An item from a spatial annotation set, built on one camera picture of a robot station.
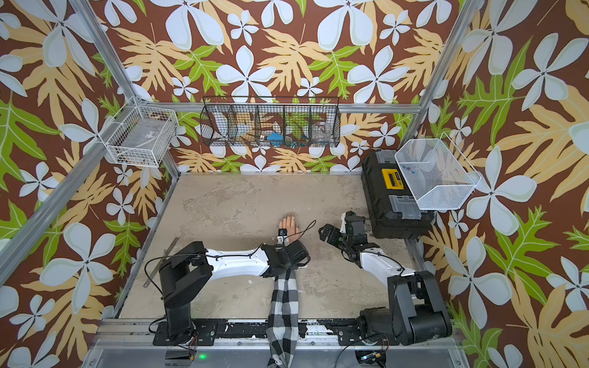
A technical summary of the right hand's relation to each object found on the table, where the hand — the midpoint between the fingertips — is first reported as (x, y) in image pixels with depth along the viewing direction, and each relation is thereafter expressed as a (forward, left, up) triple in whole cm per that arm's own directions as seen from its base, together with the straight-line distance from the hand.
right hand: (325, 232), depth 91 cm
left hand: (-8, +13, -4) cm, 16 cm away
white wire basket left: (+26, +72, +28) cm, 81 cm away
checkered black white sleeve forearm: (-33, +17, -1) cm, 37 cm away
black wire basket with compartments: (+40, +23, +26) cm, 52 cm away
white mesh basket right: (+13, -41, +20) cm, 47 cm away
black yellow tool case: (+5, -25, +11) cm, 28 cm away
